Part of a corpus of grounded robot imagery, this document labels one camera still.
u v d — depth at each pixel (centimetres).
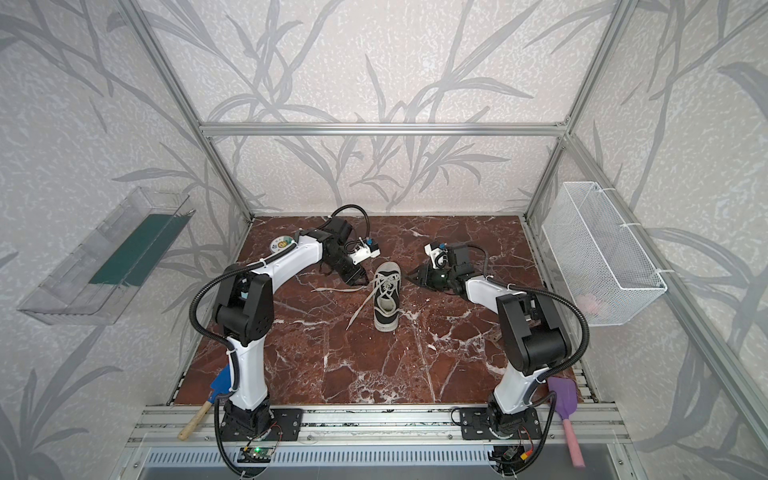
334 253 76
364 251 87
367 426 75
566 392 77
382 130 97
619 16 71
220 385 82
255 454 71
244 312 53
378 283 96
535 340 48
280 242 102
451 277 75
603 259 62
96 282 63
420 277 84
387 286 94
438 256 86
